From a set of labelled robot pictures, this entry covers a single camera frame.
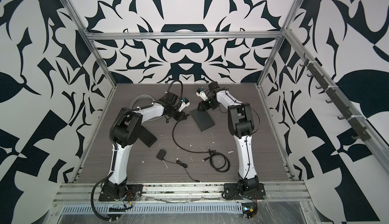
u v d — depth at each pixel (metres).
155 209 0.65
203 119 1.02
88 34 0.91
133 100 1.08
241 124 0.62
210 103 0.91
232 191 0.74
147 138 0.89
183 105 0.93
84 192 0.77
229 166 0.83
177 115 0.91
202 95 0.97
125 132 0.57
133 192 0.73
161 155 0.85
